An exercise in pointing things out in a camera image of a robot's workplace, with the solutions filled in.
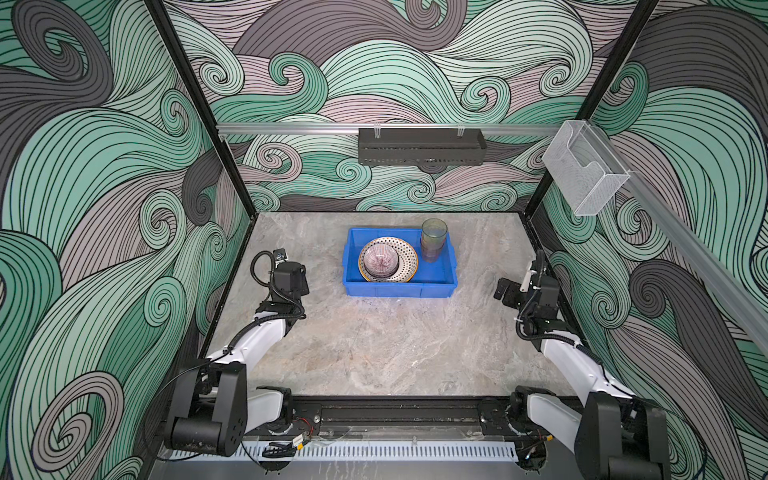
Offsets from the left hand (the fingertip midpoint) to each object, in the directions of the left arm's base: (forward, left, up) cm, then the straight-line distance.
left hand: (289, 272), depth 88 cm
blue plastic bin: (+6, -48, -11) cm, 49 cm away
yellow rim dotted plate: (+11, -37, -7) cm, 39 cm away
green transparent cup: (+15, -45, +1) cm, 48 cm away
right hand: (-2, -69, 0) cm, 69 cm away
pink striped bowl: (+8, -28, -4) cm, 29 cm away
